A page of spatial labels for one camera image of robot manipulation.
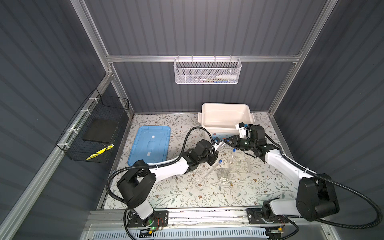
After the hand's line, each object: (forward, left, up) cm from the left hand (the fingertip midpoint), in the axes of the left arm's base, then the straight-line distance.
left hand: (217, 151), depth 84 cm
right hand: (+3, -5, +4) cm, 7 cm away
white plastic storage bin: (+33, -8, -10) cm, 36 cm away
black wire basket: (+2, +63, +16) cm, 65 cm away
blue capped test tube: (-2, -8, +3) cm, 9 cm away
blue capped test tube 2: (-2, -1, +9) cm, 10 cm away
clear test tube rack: (-3, -15, -12) cm, 19 cm away
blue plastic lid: (+15, +42, -13) cm, 47 cm away
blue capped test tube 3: (-5, +2, -13) cm, 14 cm away
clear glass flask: (-11, -2, -8) cm, 14 cm away
